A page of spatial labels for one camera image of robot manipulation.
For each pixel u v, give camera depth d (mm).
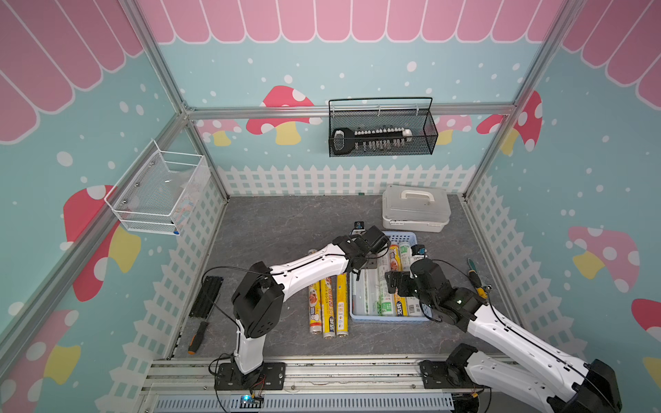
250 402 727
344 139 896
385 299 851
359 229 774
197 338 807
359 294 856
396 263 940
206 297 897
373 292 871
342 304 848
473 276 932
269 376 746
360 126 946
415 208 1045
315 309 836
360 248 636
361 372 758
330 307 844
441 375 740
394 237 995
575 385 403
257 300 471
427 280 582
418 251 697
